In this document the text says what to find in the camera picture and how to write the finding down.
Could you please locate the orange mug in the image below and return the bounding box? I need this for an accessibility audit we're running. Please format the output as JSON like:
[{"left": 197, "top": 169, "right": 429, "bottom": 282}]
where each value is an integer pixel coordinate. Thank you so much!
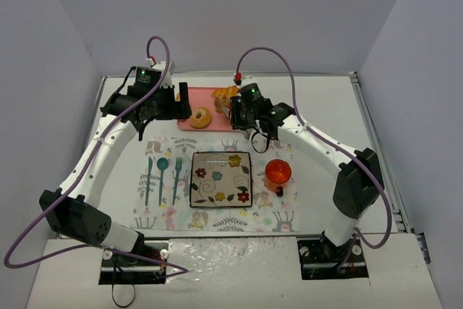
[{"left": 264, "top": 159, "right": 292, "bottom": 198}]

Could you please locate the aluminium table rail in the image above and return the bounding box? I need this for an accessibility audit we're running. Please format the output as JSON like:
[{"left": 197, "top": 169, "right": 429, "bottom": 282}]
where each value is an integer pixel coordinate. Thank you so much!
[{"left": 348, "top": 72, "right": 431, "bottom": 266}]

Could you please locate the long croissant bread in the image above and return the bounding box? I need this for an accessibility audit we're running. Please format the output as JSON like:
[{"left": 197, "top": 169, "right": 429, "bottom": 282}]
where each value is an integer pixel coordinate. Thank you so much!
[{"left": 211, "top": 85, "right": 239, "bottom": 98}]

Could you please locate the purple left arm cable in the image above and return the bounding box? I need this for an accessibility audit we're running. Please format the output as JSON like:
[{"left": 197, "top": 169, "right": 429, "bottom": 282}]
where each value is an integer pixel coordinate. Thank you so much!
[{"left": 3, "top": 35, "right": 189, "bottom": 275}]

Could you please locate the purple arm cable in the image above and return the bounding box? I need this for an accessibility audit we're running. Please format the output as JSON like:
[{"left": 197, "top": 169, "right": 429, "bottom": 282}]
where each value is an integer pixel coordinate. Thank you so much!
[
  {"left": 3, "top": 35, "right": 189, "bottom": 275},
  {"left": 235, "top": 46, "right": 394, "bottom": 274}
]

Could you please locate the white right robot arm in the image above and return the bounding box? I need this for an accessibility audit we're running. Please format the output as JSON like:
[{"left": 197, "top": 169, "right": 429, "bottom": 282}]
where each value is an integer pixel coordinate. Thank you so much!
[{"left": 229, "top": 83, "right": 384, "bottom": 247}]

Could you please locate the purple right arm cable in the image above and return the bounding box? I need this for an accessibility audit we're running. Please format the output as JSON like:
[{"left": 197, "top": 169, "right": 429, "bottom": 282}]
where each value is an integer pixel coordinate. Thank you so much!
[{"left": 235, "top": 46, "right": 394, "bottom": 274}]

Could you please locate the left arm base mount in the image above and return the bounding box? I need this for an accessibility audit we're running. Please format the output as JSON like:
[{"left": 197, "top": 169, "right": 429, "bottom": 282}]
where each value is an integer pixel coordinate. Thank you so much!
[{"left": 98, "top": 250, "right": 166, "bottom": 285}]

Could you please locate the floral patterned placemat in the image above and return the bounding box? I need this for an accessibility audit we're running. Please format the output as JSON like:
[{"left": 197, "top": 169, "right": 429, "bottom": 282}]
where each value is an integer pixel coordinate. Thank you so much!
[{"left": 130, "top": 137, "right": 300, "bottom": 233}]

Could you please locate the sesame bread roll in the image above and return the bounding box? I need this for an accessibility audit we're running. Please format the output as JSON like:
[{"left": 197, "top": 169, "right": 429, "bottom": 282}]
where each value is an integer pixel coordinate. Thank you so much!
[{"left": 214, "top": 95, "right": 230, "bottom": 115}]

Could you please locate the square floral ceramic plate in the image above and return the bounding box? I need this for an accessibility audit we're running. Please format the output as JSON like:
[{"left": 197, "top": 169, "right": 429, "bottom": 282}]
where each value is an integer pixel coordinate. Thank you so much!
[{"left": 190, "top": 151, "right": 252, "bottom": 209}]

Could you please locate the teal plastic fork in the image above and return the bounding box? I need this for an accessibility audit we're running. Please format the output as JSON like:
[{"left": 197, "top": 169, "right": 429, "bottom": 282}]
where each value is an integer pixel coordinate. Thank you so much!
[{"left": 172, "top": 157, "right": 182, "bottom": 206}]

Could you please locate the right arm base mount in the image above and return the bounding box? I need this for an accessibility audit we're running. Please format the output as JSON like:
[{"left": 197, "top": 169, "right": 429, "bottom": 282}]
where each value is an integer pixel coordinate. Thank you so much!
[{"left": 297, "top": 234, "right": 369, "bottom": 281}]

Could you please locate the teal plastic knife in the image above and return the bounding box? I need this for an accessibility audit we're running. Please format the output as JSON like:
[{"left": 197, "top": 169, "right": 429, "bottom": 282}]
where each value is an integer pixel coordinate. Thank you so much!
[{"left": 145, "top": 157, "right": 153, "bottom": 209}]

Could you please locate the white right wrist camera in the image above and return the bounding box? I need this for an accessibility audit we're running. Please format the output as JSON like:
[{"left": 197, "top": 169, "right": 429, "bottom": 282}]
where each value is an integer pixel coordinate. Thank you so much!
[{"left": 233, "top": 72, "right": 257, "bottom": 88}]

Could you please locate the teal plastic spoon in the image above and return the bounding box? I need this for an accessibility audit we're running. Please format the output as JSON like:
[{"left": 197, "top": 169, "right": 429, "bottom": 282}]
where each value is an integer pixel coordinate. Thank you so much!
[{"left": 156, "top": 157, "right": 169, "bottom": 205}]

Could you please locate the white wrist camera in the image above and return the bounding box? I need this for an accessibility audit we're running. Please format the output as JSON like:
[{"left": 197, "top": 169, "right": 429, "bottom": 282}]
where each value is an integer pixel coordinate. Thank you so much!
[
  {"left": 233, "top": 72, "right": 257, "bottom": 88},
  {"left": 146, "top": 58, "right": 175, "bottom": 88}
]

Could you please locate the sugared ring donut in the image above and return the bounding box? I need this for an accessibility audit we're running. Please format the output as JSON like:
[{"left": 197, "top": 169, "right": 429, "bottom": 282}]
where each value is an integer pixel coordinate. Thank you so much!
[{"left": 189, "top": 106, "right": 212, "bottom": 129}]

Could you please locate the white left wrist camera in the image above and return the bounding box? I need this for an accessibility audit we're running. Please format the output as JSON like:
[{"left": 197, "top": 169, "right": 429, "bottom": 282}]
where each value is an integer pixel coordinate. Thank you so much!
[{"left": 146, "top": 58, "right": 175, "bottom": 88}]

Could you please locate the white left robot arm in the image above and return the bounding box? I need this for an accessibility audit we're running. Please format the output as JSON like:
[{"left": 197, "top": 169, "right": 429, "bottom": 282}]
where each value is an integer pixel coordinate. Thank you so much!
[{"left": 39, "top": 61, "right": 191, "bottom": 255}]

